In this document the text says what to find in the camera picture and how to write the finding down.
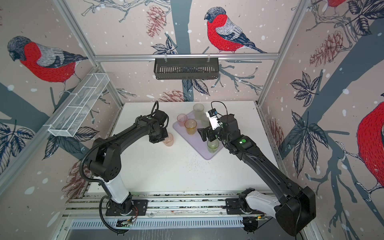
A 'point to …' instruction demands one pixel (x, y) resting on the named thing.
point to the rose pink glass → (181, 118)
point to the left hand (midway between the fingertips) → (164, 138)
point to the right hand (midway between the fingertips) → (204, 127)
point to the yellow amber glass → (190, 126)
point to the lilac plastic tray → (194, 141)
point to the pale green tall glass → (198, 108)
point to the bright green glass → (213, 146)
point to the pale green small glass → (205, 122)
